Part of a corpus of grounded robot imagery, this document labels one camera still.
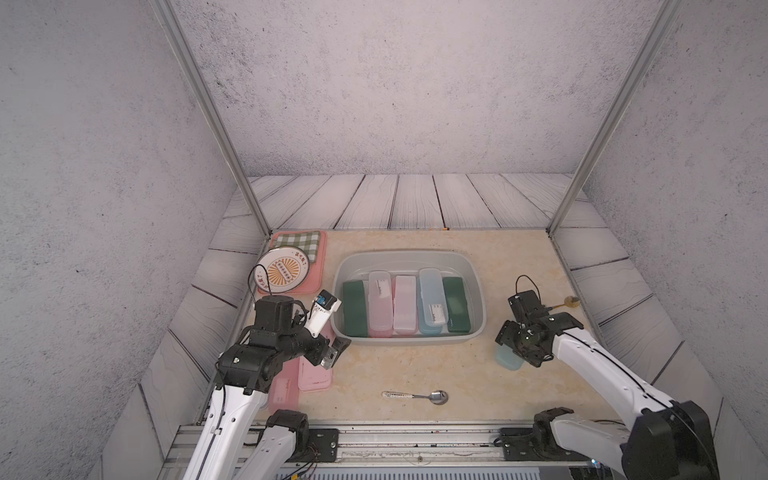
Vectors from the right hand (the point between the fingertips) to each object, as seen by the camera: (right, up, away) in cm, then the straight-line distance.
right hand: (511, 343), depth 83 cm
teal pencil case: (-3, -2, -5) cm, 7 cm away
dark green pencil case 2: (-12, +7, +13) cm, 19 cm away
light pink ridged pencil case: (-55, -9, -1) cm, 55 cm away
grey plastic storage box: (-47, +20, +23) cm, 56 cm away
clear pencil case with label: (-37, +9, +13) cm, 40 cm away
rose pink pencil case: (-62, -12, -3) cm, 63 cm away
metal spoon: (-21, -13, -4) cm, 25 cm away
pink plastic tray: (-60, +16, +25) cm, 67 cm away
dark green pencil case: (-44, +7, +11) cm, 46 cm away
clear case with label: (-21, +9, +13) cm, 26 cm away
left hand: (-46, +7, -12) cm, 48 cm away
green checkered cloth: (-66, +29, +33) cm, 79 cm away
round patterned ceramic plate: (-73, +19, +25) cm, 79 cm away
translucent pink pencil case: (-29, +8, +13) cm, 33 cm away
